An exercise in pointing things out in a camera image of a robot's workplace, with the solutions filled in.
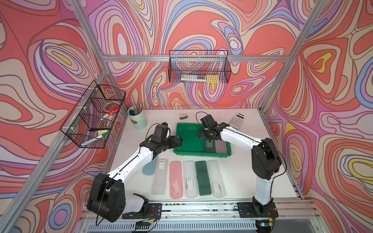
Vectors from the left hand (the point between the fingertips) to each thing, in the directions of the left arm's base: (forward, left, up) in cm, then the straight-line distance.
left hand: (177, 141), depth 85 cm
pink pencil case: (-19, +1, -12) cm, 22 cm away
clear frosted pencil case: (-17, +10, -14) cm, 24 cm away
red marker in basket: (+8, +34, +17) cm, 39 cm away
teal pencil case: (-11, +18, -14) cm, 25 cm away
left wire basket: (+1, +45, +16) cm, 47 cm away
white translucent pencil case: (-20, -7, -13) cm, 25 cm away
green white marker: (-5, +36, +13) cm, 38 cm away
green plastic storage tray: (+4, -9, -14) cm, 17 cm away
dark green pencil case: (-17, -15, -13) cm, 26 cm away
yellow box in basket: (+33, -22, +21) cm, 45 cm away
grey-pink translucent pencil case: (+2, -27, -10) cm, 29 cm away
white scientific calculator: (+27, -45, -12) cm, 54 cm away
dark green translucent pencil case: (+5, -21, -14) cm, 25 cm away
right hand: (+6, -16, -6) cm, 19 cm away
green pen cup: (+21, +29, 0) cm, 36 cm away
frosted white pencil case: (-23, -23, -13) cm, 35 cm away
